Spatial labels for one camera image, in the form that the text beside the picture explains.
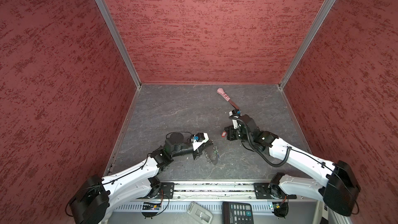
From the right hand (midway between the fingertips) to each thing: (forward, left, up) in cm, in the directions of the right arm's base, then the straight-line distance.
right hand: (223, 132), depth 80 cm
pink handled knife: (+39, -4, -11) cm, 41 cm away
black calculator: (-34, -3, -11) cm, 36 cm away
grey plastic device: (-34, +13, -12) cm, 38 cm away
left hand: (-8, +7, +3) cm, 11 cm away
